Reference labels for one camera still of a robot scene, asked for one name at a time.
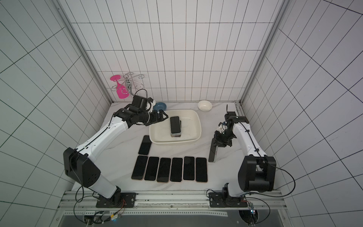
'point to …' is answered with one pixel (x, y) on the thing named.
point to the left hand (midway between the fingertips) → (160, 121)
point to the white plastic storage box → (159, 133)
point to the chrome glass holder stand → (128, 82)
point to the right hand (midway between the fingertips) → (210, 143)
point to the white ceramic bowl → (204, 105)
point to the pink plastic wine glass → (122, 92)
